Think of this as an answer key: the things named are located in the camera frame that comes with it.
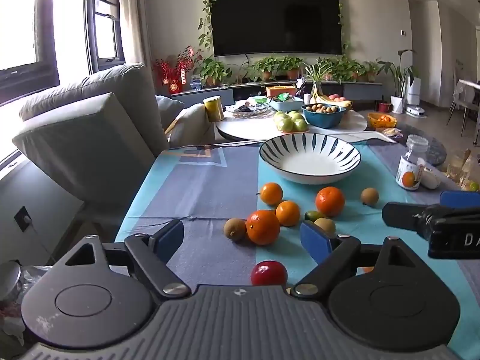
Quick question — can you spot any dining chair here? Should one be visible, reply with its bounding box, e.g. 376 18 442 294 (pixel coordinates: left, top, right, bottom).
446 80 480 139

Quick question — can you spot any grey cushion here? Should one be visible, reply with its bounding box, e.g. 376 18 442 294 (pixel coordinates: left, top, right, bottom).
155 95 185 130

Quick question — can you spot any narrow dark framed window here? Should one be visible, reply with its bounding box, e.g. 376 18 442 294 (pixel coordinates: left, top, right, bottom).
84 0 126 74

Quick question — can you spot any blue bowl of nuts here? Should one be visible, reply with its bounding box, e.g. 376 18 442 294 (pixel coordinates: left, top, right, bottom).
302 104 346 128

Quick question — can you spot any blue striped white bowl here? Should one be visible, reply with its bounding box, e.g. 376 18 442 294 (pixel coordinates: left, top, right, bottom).
259 133 362 185

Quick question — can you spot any yellow can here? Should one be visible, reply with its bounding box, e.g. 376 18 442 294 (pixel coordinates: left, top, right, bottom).
203 96 224 122

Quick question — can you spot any glass plate of snacks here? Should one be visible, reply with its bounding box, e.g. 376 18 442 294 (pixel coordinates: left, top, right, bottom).
232 101 272 119

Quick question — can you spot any tall plant in white pot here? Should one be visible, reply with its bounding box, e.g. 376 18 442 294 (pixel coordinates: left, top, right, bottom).
378 49 419 114

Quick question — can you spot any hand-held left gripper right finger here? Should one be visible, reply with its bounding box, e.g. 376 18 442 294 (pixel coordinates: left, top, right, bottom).
290 220 426 299

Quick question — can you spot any crumpled plastic bag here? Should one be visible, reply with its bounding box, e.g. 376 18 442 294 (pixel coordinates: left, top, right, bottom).
0 260 53 346

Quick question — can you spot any orange box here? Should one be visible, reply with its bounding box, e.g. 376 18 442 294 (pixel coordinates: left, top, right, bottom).
266 86 297 100

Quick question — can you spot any beige curtain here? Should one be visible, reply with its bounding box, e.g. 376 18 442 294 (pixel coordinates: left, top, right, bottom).
119 0 152 68

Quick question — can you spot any orange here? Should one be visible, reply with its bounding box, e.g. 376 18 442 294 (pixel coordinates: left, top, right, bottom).
245 210 281 246
275 200 301 227
315 186 346 218
259 182 284 206

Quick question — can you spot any red flower decoration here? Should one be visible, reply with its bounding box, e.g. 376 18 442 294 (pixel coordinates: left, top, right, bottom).
152 47 199 94

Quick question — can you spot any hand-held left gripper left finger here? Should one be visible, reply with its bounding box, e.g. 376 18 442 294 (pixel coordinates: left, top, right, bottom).
56 219 192 299

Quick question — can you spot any grey sofa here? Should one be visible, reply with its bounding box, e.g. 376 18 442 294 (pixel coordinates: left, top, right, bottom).
11 63 226 229

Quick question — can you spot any white round coffee table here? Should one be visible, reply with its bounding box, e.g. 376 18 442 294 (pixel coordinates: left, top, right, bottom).
217 109 368 143

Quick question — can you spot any clear jar with orange label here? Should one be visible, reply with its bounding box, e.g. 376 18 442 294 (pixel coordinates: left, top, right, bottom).
395 135 429 192

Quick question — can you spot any orange basket of tangerines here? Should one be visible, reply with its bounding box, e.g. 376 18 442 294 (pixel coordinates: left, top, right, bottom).
367 112 397 129

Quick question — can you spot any dark marble round table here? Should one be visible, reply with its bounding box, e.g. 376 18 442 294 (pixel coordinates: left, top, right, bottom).
365 118 447 166

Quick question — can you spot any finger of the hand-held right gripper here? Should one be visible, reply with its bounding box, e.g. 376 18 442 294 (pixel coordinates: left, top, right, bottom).
382 202 432 239
439 190 480 208

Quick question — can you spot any green trailing vine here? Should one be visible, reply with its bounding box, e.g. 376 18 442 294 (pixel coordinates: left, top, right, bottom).
198 0 347 51

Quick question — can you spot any black wall television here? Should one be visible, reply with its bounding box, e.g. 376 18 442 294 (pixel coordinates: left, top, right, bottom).
208 0 344 57

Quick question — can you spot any large dark framed window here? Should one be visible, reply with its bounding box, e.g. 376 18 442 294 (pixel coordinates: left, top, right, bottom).
0 0 61 98

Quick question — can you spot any light blue basket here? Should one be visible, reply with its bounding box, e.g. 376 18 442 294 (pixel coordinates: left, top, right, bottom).
269 97 304 112

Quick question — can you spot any potted green plant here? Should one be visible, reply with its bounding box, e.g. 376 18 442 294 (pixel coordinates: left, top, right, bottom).
317 57 344 81
252 57 282 81
343 60 366 81
195 58 231 87
365 60 381 82
279 57 304 80

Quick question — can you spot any red tomato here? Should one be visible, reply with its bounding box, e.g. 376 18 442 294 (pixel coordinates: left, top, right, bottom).
250 260 289 287

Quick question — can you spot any low television cabinet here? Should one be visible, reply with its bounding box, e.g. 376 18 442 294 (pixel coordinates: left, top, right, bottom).
165 80 384 106

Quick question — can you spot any small white round device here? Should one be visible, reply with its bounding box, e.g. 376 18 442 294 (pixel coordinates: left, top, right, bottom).
420 167 441 189

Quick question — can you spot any wall outlet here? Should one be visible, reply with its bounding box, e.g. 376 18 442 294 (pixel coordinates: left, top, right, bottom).
14 206 32 231

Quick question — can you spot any brown kiwi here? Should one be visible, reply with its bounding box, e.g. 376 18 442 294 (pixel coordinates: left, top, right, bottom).
314 217 337 235
224 217 248 241
361 187 380 207

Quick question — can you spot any bunch of bananas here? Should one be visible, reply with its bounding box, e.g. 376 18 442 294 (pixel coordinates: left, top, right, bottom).
309 84 353 110

